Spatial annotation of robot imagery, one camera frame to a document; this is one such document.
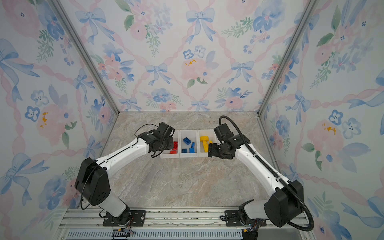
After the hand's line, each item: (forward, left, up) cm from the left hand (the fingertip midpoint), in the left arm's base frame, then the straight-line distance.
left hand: (171, 142), depth 87 cm
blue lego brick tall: (+2, -12, -12) cm, 17 cm away
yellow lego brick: (+8, -24, -12) cm, 28 cm away
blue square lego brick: (+1, -7, -12) cm, 14 cm away
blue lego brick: (+9, -9, -11) cm, 16 cm away
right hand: (-7, -25, +2) cm, 26 cm away
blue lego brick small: (+5, -13, -11) cm, 17 cm away
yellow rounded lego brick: (+5, -21, -11) cm, 24 cm away
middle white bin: (+17, -11, -15) cm, 25 cm away
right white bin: (+13, -26, -13) cm, 32 cm away
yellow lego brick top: (+11, -20, -12) cm, 26 cm away
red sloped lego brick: (+2, 0, -14) cm, 14 cm away
